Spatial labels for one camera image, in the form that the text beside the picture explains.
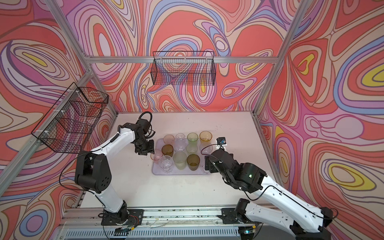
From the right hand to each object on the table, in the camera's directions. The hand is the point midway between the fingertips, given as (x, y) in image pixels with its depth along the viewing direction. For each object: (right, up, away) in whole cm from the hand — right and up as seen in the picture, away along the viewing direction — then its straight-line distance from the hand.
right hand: (214, 160), depth 70 cm
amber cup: (-27, +1, +24) cm, 36 cm away
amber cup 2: (-10, -3, +15) cm, 18 cm away
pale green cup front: (-11, +1, +26) cm, 28 cm away
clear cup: (-19, +4, +26) cm, 32 cm away
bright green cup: (-11, +8, +31) cm, 34 cm away
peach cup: (-27, +7, +30) cm, 41 cm away
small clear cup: (-19, +9, +31) cm, 38 cm away
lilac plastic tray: (-32, -10, +19) cm, 39 cm away
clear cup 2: (-26, -5, +17) cm, 32 cm away
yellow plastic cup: (-2, +9, +30) cm, 31 cm away
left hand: (-34, +1, +18) cm, 39 cm away
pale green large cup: (-18, -3, +18) cm, 26 cm away
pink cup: (-32, -2, +21) cm, 38 cm away
